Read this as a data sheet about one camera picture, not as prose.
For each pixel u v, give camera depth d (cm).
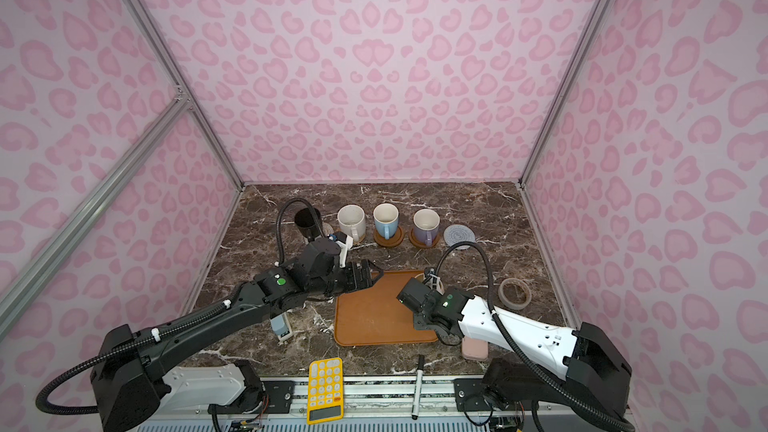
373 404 72
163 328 44
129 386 38
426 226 103
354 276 66
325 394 72
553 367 43
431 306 59
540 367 44
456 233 104
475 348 78
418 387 73
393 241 101
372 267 71
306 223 88
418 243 100
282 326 79
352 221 103
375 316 86
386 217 100
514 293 90
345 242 72
